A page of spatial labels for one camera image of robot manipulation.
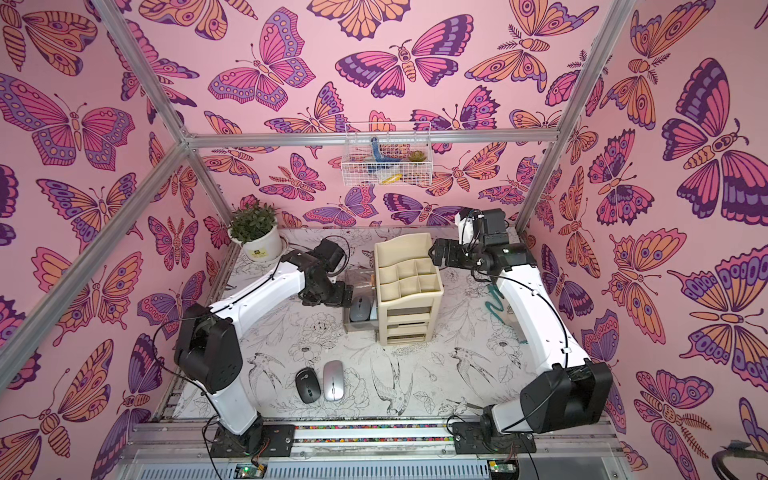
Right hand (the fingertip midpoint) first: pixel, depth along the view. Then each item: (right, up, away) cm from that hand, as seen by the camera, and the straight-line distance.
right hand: (450, 251), depth 79 cm
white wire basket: (-17, +31, +15) cm, 39 cm away
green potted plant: (-62, +10, +18) cm, 65 cm away
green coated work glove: (+20, -18, +17) cm, 32 cm away
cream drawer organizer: (-11, -10, -4) cm, 15 cm away
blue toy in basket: (-19, +28, +14) cm, 37 cm away
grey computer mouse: (-25, -16, +6) cm, 30 cm away
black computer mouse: (-38, -37, +2) cm, 53 cm away
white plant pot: (-59, +1, +24) cm, 64 cm away
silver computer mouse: (-32, -35, +2) cm, 47 cm away
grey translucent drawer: (-25, -10, +20) cm, 33 cm away
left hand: (-31, -14, +9) cm, 35 cm away
